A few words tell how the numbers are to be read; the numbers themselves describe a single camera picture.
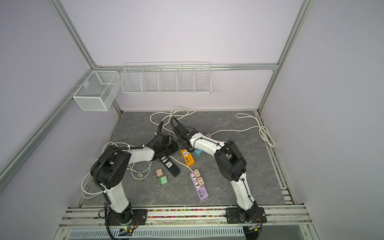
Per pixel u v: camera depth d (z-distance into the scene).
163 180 0.84
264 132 1.09
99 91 1.00
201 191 0.79
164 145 0.79
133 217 0.73
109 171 0.49
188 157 0.91
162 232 0.71
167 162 0.91
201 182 0.78
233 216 0.73
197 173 0.81
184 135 0.73
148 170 0.89
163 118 1.11
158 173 0.87
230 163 0.52
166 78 0.99
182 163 0.92
